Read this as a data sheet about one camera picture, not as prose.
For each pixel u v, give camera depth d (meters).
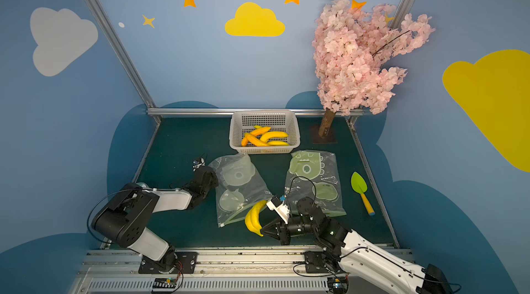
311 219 0.56
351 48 0.65
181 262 0.73
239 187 0.93
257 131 1.11
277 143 1.05
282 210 0.66
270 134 1.08
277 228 0.65
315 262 0.75
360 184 0.96
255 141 1.04
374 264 0.49
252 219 0.70
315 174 0.96
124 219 0.46
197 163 0.84
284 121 1.16
